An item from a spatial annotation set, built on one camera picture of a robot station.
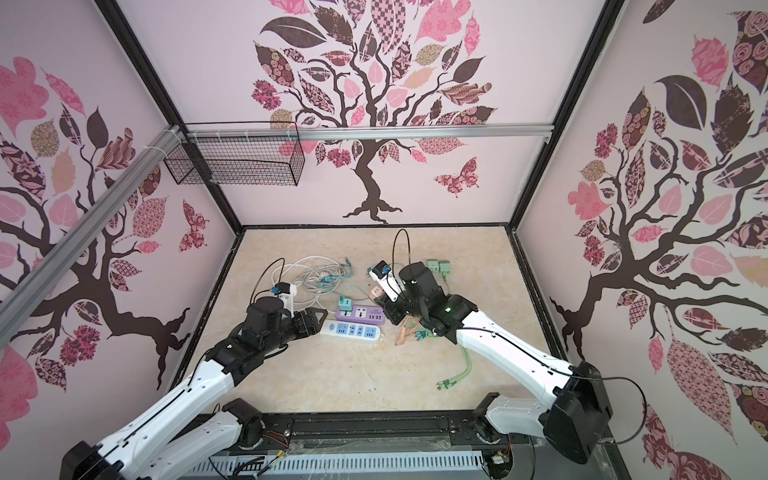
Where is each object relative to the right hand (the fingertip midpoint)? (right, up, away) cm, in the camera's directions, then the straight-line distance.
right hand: (381, 291), depth 76 cm
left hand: (-17, -8, +3) cm, 19 cm away
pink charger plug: (-1, 0, -2) cm, 2 cm away
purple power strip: (-7, -10, +16) cm, 20 cm away
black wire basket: (-38, +43, +18) cm, 60 cm away
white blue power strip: (-7, -14, +13) cm, 20 cm away
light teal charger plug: (-12, -6, +13) cm, 19 cm away
